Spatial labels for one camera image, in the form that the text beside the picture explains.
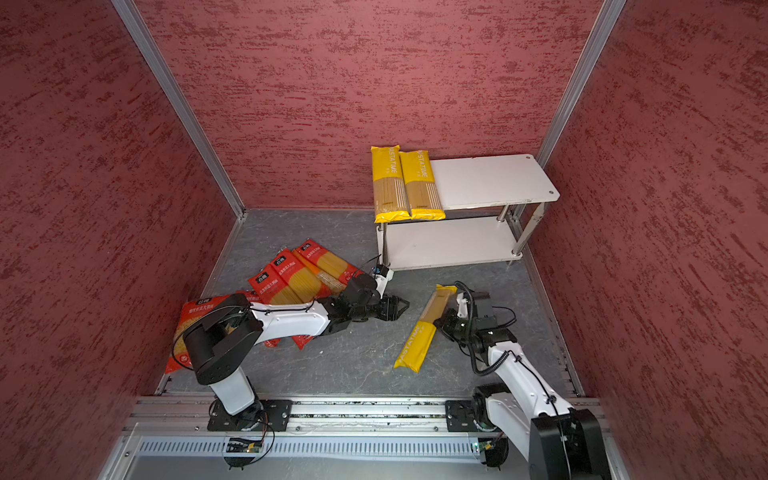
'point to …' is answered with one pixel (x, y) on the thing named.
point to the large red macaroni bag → (194, 312)
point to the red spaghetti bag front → (268, 287)
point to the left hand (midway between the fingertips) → (402, 308)
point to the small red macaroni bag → (255, 298)
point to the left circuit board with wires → (241, 445)
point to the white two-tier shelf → (491, 206)
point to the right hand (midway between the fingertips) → (431, 327)
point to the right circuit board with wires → (496, 451)
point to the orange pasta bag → (328, 280)
